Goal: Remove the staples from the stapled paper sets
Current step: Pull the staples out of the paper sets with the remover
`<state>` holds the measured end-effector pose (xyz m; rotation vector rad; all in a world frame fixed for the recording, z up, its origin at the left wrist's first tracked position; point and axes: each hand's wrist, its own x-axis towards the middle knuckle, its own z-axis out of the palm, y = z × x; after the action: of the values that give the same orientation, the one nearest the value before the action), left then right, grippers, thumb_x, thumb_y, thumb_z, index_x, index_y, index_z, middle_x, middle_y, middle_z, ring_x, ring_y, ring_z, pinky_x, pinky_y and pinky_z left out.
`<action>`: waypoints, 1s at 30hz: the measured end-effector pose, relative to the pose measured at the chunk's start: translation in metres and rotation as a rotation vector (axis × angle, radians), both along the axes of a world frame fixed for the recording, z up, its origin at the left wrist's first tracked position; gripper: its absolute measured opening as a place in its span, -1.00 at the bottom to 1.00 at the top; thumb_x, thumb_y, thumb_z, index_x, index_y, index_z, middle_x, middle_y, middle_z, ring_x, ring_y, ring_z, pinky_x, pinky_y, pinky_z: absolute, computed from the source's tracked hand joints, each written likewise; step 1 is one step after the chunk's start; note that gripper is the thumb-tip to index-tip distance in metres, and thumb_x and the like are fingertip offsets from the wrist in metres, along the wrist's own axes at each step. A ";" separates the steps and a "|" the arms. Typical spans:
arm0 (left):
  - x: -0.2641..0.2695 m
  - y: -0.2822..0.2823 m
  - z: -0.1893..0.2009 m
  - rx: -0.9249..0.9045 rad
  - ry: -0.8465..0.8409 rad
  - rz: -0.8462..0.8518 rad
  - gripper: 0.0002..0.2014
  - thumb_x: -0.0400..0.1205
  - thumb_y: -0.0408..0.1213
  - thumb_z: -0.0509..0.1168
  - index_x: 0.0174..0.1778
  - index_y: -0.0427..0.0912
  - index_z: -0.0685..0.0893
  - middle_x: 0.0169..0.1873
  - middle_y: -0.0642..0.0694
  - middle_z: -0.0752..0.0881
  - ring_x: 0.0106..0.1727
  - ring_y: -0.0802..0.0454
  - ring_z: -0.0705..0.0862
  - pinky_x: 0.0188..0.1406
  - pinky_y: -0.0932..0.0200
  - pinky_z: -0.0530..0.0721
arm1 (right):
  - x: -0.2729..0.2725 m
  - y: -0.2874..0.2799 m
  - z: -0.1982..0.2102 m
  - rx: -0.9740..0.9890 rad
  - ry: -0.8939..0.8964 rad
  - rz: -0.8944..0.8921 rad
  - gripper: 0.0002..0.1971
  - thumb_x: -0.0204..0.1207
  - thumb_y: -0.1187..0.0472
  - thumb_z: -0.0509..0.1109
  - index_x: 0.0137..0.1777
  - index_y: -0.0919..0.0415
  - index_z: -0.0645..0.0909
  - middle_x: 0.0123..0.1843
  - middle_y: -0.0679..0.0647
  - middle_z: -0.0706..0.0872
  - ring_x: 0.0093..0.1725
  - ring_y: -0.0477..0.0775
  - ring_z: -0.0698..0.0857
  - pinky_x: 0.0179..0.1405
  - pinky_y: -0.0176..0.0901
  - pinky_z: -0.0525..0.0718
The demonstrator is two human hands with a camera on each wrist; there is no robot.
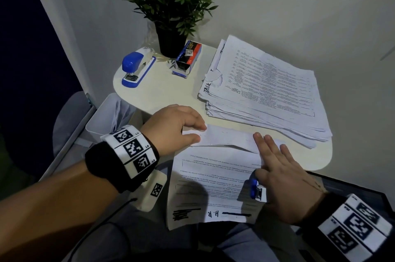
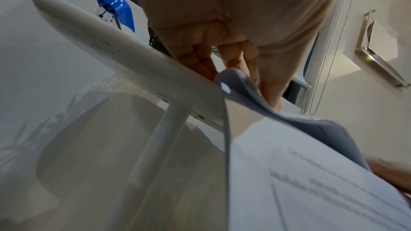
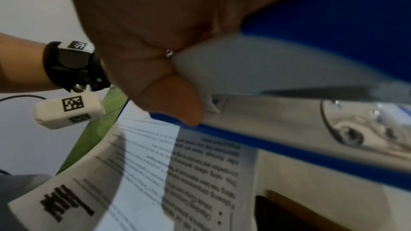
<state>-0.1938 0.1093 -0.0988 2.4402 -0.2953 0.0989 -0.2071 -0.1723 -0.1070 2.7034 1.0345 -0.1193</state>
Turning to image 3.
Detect person's right hand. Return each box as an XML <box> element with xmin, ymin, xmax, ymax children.
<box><xmin>65</xmin><ymin>0</ymin><xmax>332</xmax><ymax>127</ymax></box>

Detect printed paper bundle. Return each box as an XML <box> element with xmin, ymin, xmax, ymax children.
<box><xmin>7</xmin><ymin>100</ymin><xmax>259</xmax><ymax>231</ymax></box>

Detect blue white stapler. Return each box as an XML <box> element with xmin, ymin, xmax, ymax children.
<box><xmin>149</xmin><ymin>0</ymin><xmax>411</xmax><ymax>193</ymax></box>

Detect person's left forearm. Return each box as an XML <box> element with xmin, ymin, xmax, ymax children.
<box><xmin>0</xmin><ymin>32</ymin><xmax>65</xmax><ymax>94</ymax></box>

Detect person's grey trousers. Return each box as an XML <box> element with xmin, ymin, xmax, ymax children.
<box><xmin>0</xmin><ymin>173</ymin><xmax>53</xmax><ymax>231</ymax></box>

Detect white printed banner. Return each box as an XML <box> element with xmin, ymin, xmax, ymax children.
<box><xmin>0</xmin><ymin>0</ymin><xmax>88</xmax><ymax>46</ymax></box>

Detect green leaf print mat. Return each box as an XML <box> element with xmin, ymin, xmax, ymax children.
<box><xmin>56</xmin><ymin>85</ymin><xmax>129</xmax><ymax>175</ymax></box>

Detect black left wrist strap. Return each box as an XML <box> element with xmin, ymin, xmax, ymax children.
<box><xmin>42</xmin><ymin>40</ymin><xmax>113</xmax><ymax>94</ymax></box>

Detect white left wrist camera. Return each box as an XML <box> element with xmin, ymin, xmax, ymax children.
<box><xmin>34</xmin><ymin>93</ymin><xmax>105</xmax><ymax>130</ymax></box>

